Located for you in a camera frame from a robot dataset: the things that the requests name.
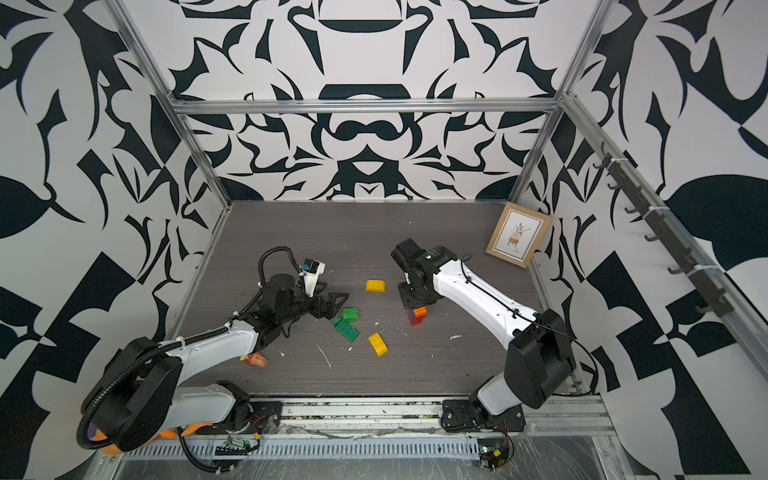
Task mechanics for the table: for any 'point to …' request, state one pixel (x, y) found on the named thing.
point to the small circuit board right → (493, 452)
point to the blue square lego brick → (411, 314)
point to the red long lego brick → (414, 321)
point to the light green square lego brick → (351, 314)
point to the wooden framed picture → (518, 235)
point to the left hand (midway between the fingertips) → (334, 284)
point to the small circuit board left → (233, 446)
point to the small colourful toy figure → (256, 358)
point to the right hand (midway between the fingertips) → (412, 297)
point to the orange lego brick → (420, 311)
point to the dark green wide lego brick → (347, 331)
